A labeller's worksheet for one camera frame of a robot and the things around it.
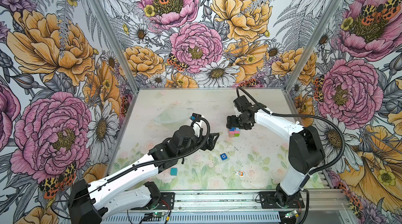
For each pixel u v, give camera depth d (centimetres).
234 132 94
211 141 63
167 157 53
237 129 89
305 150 48
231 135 96
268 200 74
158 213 72
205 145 63
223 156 87
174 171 84
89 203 39
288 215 72
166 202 73
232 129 94
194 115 63
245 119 67
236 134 94
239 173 81
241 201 76
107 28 87
